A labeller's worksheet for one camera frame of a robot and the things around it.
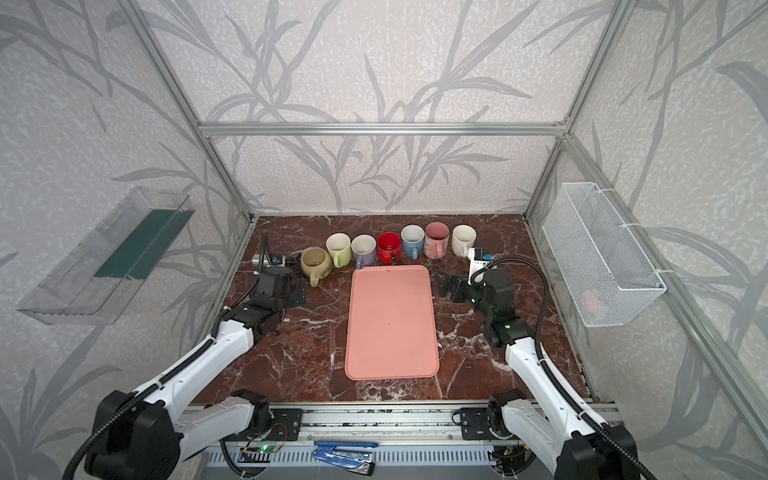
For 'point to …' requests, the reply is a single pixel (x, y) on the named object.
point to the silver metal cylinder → (275, 260)
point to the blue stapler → (352, 456)
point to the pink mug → (436, 239)
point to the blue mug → (412, 240)
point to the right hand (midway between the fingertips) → (449, 264)
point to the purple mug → (364, 250)
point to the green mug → (339, 247)
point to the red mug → (389, 248)
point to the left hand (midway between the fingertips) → (288, 275)
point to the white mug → (463, 239)
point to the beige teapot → (315, 263)
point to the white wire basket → (607, 280)
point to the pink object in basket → (592, 303)
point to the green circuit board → (260, 449)
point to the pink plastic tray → (391, 330)
